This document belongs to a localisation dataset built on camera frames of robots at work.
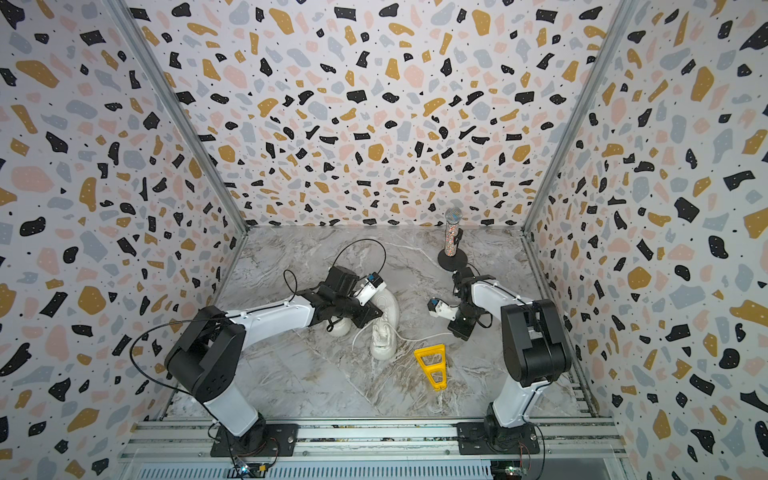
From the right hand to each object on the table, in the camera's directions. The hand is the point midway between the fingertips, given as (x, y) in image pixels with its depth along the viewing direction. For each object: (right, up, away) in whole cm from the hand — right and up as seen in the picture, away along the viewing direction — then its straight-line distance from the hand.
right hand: (459, 325), depth 94 cm
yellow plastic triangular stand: (-9, -11, -8) cm, 16 cm away
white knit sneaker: (-23, +1, -6) cm, 24 cm away
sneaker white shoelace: (-19, -1, -4) cm, 20 cm away
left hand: (-24, +5, -6) cm, 25 cm away
